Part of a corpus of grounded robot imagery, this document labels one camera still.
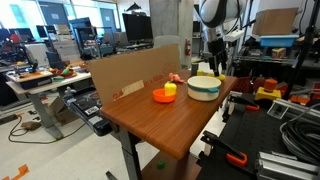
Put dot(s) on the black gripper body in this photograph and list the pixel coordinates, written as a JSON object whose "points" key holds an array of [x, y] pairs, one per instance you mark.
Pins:
{"points": [[217, 49]]}

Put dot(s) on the red plastic crate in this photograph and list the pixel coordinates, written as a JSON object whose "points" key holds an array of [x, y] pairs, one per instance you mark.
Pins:
{"points": [[242, 85]]}

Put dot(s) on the black controller box with labels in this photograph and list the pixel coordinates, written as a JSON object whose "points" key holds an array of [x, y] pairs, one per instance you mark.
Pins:
{"points": [[87, 108]]}

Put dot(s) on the white pot with teal band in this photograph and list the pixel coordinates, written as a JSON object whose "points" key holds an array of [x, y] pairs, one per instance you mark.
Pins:
{"points": [[203, 94]]}

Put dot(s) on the small yellow cylinder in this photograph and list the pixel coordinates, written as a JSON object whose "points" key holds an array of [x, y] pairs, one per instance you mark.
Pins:
{"points": [[200, 72]]}

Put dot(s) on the brown cardboard panel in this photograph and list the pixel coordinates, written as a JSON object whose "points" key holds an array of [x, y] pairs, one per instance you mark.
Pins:
{"points": [[133, 68]]}

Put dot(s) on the black tripod pole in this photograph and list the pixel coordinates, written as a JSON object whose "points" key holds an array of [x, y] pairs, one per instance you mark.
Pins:
{"points": [[304, 46]]}

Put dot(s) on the grey concrete pillar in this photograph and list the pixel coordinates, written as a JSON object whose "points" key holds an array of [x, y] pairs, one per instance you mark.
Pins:
{"points": [[170, 18]]}

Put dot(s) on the small green ball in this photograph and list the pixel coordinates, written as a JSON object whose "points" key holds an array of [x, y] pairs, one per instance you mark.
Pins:
{"points": [[161, 165]]}

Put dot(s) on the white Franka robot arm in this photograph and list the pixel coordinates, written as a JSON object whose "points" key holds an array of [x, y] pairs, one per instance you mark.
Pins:
{"points": [[216, 11]]}

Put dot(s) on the grey cup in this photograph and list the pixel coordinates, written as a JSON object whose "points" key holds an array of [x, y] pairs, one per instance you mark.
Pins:
{"points": [[194, 69]]}

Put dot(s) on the red bowl with toys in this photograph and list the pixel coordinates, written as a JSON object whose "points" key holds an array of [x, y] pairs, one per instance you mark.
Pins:
{"points": [[66, 73]]}

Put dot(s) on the short aluminium extrusion block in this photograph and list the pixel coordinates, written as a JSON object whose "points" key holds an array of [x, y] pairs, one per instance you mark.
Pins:
{"points": [[283, 166]]}

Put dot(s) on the yellow oblong toy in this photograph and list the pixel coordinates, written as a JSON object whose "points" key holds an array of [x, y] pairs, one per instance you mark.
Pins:
{"points": [[222, 78]]}

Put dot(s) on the large cardboard box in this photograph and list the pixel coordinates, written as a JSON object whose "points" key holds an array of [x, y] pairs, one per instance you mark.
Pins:
{"points": [[275, 22]]}

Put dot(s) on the colourful small box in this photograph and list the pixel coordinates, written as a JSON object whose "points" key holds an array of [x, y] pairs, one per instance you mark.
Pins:
{"points": [[278, 53]]}

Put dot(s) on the yellow emergency stop button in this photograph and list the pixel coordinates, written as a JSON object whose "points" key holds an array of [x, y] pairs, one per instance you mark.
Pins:
{"points": [[267, 93]]}

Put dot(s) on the wooden lower table shelf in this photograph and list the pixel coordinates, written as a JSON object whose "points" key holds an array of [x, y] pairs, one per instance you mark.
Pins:
{"points": [[173, 170]]}

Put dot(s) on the red fire extinguisher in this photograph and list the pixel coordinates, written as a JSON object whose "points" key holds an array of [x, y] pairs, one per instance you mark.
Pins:
{"points": [[188, 48]]}

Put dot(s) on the orange plastic plate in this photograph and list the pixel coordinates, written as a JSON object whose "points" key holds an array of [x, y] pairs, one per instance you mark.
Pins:
{"points": [[159, 97]]}

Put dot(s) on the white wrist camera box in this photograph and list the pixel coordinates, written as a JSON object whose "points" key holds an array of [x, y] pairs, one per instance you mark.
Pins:
{"points": [[234, 35]]}

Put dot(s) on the orange floor tape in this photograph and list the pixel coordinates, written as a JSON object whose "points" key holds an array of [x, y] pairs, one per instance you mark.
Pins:
{"points": [[20, 171]]}

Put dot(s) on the pink toy figure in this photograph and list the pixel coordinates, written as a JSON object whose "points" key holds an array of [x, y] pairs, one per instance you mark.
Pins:
{"points": [[174, 78]]}

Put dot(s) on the black metal shelf rack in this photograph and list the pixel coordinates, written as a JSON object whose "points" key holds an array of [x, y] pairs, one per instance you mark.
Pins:
{"points": [[197, 33]]}

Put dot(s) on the black tray with orange board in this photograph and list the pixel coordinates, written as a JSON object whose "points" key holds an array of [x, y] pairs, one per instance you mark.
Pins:
{"points": [[30, 79]]}

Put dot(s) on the small open cardboard box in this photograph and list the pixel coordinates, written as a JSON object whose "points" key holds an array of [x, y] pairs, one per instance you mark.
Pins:
{"points": [[61, 111]]}

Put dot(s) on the long aluminium extrusion rail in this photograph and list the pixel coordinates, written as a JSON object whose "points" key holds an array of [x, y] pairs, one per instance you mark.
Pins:
{"points": [[295, 108]]}

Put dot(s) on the grey metal table leg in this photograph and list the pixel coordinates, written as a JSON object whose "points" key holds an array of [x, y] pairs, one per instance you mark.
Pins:
{"points": [[130, 156]]}

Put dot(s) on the blue plastic bin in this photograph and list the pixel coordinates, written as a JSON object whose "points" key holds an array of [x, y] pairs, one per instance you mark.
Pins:
{"points": [[277, 41]]}

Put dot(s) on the black computer monitor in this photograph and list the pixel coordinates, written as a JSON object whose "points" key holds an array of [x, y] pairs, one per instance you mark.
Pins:
{"points": [[137, 27]]}

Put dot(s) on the yellow toy bell pepper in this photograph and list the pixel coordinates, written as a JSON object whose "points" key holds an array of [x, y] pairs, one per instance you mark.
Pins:
{"points": [[170, 88]]}

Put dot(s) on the grey chair backrest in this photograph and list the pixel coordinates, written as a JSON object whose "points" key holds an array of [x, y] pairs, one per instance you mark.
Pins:
{"points": [[166, 41]]}

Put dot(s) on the white desk with grey legs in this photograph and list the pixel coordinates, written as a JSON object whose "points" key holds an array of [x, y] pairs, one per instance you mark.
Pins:
{"points": [[40, 88]]}

